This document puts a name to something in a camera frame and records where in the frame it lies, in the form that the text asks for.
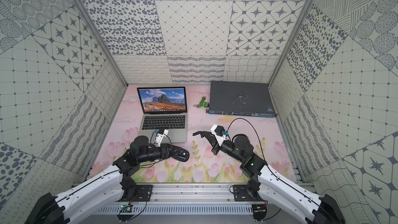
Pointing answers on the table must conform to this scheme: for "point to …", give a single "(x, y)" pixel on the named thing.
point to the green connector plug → (202, 103)
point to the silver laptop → (164, 108)
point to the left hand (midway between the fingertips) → (178, 144)
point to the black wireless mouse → (180, 154)
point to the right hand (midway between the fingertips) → (204, 133)
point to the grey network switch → (240, 98)
